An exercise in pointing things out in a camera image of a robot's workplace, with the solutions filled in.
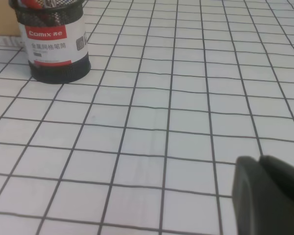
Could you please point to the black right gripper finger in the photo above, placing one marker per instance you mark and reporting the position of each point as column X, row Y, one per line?
column 263, row 196

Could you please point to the brown kraft notebook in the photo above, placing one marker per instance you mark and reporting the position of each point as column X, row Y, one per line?
column 8, row 21

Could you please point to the black mesh pen holder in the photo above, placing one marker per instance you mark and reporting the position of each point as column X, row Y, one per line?
column 55, row 39

